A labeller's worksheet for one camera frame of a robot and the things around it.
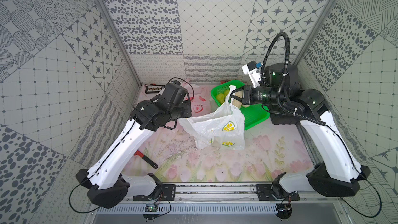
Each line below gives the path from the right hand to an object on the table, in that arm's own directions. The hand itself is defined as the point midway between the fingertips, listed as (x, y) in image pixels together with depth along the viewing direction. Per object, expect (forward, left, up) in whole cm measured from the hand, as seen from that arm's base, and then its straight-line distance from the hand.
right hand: (230, 96), depth 58 cm
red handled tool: (-7, +48, -41) cm, 64 cm away
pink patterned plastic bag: (+30, +15, -35) cm, 48 cm away
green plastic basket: (+20, -21, -42) cm, 51 cm away
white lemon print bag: (-7, +2, -13) cm, 14 cm away
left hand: (0, +15, -8) cm, 17 cm away
